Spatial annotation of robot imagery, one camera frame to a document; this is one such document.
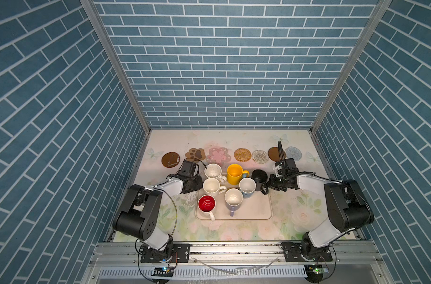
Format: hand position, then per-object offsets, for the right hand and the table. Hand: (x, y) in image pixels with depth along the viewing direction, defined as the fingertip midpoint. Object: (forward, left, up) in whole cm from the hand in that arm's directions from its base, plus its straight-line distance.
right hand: (267, 184), depth 95 cm
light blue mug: (-5, +11, +5) cm, 13 cm away
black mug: (0, +5, +7) cm, 8 cm away
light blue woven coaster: (+23, -19, 0) cm, 30 cm away
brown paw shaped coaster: (+17, +43, +1) cm, 46 cm away
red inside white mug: (-15, +31, +3) cm, 34 cm away
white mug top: (+3, +29, +4) cm, 30 cm away
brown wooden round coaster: (+21, -5, +1) cm, 21 cm away
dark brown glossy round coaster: (+11, +57, +1) cm, 58 cm away
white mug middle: (-6, +29, +5) cm, 30 cm away
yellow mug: (+3, +18, +3) cm, 18 cm away
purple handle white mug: (-10, +18, +1) cm, 20 cm away
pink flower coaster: (+17, +29, +1) cm, 33 cm away
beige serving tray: (-12, +5, -2) cm, 13 cm away
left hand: (-3, +34, +1) cm, 34 cm away
